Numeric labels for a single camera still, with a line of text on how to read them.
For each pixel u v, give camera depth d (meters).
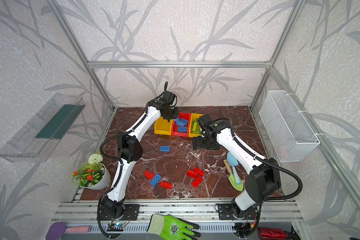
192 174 0.85
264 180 0.42
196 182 0.82
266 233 0.66
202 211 0.75
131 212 0.74
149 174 0.85
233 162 0.91
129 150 0.61
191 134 1.00
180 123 1.08
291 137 0.61
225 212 0.74
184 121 1.09
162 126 1.05
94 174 0.72
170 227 0.69
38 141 0.63
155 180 0.83
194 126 1.02
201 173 0.85
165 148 0.96
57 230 0.69
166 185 0.80
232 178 0.84
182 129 1.05
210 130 0.57
